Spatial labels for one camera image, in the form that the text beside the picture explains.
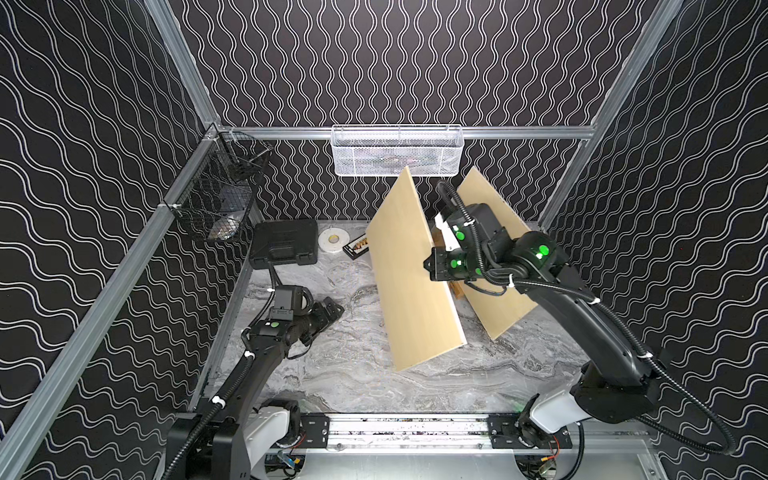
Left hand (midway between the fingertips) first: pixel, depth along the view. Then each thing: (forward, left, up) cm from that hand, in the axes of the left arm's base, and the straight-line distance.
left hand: (334, 313), depth 83 cm
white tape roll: (+36, +8, -10) cm, 38 cm away
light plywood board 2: (+5, -46, -1) cm, 46 cm away
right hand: (+2, -23, +24) cm, 33 cm away
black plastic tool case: (+27, +23, -3) cm, 36 cm away
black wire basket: (+32, +41, +14) cm, 54 cm away
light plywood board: (-8, -23, +15) cm, 29 cm away
